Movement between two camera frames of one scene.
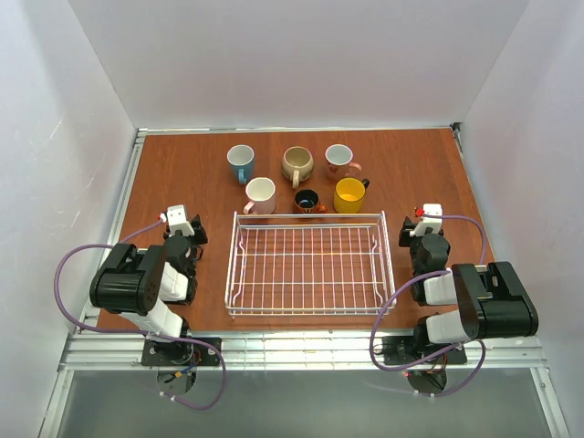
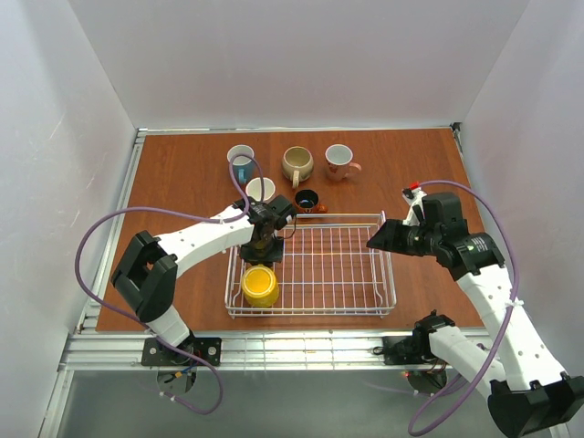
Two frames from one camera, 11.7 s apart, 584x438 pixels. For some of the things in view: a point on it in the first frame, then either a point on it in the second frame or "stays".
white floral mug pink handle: x=338 y=161 stays
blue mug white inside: x=241 y=160 stays
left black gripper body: x=197 y=229 -> x=261 y=252
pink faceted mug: x=261 y=191 stays
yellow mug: x=349 y=195 -> x=260 y=286
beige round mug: x=297 y=164 stays
